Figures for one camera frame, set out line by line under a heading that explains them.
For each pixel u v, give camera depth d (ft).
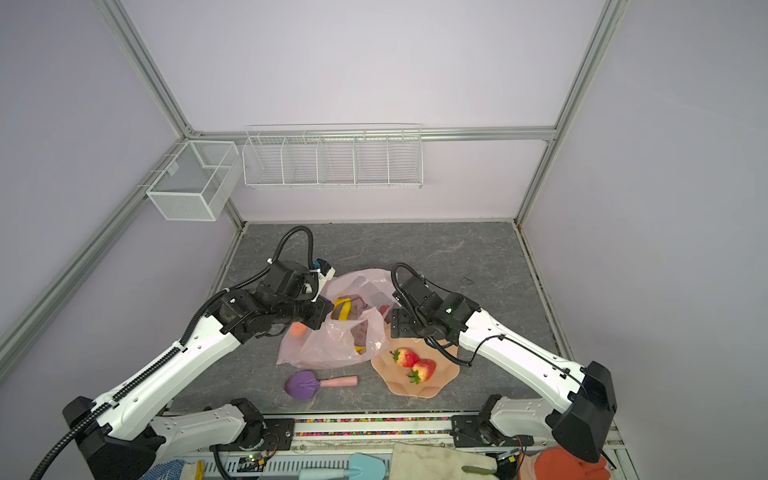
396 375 2.64
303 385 2.64
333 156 3.25
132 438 1.34
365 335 2.48
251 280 1.80
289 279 1.78
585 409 1.25
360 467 2.27
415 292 1.85
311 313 2.07
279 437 2.40
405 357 2.71
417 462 2.31
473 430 2.43
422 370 2.59
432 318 1.70
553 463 2.24
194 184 3.19
